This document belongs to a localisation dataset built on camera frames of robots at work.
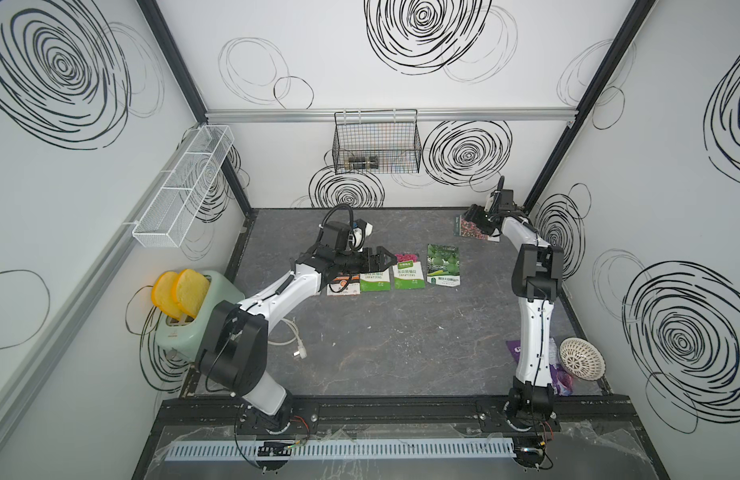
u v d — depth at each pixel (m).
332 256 0.67
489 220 0.89
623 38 0.76
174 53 0.78
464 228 1.15
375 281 0.99
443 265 1.02
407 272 1.02
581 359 0.82
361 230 0.75
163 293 0.73
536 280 0.67
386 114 0.91
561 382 0.76
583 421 0.74
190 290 0.76
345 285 0.98
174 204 0.75
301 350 0.83
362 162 0.89
